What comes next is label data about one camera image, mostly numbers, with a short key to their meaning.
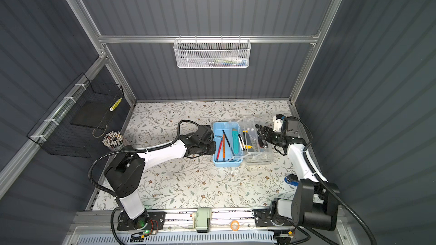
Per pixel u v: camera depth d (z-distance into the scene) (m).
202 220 0.70
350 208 0.35
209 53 1.12
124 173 0.47
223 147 0.97
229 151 0.96
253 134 0.89
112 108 0.78
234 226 0.73
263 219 0.73
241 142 0.90
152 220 0.73
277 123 0.79
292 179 0.82
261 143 0.85
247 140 0.86
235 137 0.91
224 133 1.02
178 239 0.77
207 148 0.77
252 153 0.84
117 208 0.65
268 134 0.75
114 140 0.80
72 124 0.71
